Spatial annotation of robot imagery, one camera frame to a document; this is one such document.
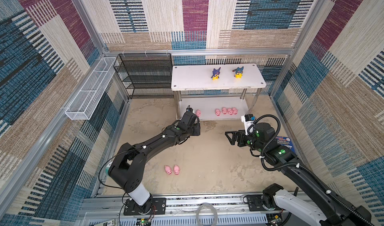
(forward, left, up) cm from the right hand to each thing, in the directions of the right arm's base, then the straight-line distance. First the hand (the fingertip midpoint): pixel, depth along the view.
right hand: (232, 135), depth 76 cm
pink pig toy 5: (+25, -8, -12) cm, 29 cm away
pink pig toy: (+23, +16, -11) cm, 31 cm away
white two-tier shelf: (+51, -1, -19) cm, 55 cm away
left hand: (+11, +17, -7) cm, 21 cm away
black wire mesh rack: (+51, +52, -1) cm, 73 cm away
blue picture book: (+4, -37, -17) cm, 41 cm away
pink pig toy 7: (-10, +29, -17) cm, 36 cm away
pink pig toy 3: (+25, -1, -11) cm, 27 cm away
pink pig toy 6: (-10, +34, -17) cm, 40 cm away
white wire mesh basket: (+11, +70, +15) cm, 72 cm away
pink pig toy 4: (+24, -5, -11) cm, 27 cm away
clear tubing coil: (-27, +15, -21) cm, 37 cm away
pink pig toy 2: (+24, +3, -11) cm, 27 cm away
